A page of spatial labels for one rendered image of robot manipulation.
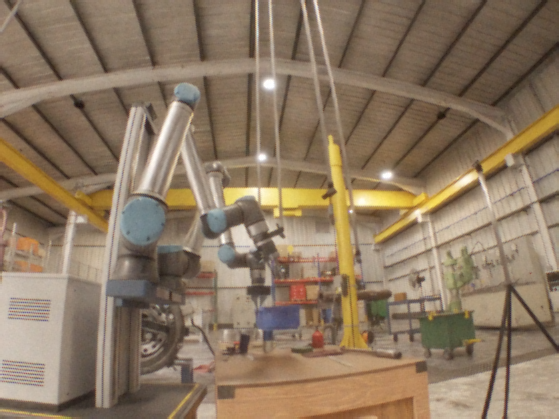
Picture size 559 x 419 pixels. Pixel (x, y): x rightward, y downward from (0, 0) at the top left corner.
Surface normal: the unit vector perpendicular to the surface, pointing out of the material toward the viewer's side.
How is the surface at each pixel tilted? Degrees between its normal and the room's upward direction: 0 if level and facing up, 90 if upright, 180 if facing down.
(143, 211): 95
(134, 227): 95
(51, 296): 90
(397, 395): 90
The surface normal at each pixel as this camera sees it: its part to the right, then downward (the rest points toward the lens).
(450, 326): 0.29, -0.32
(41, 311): 0.07, -0.32
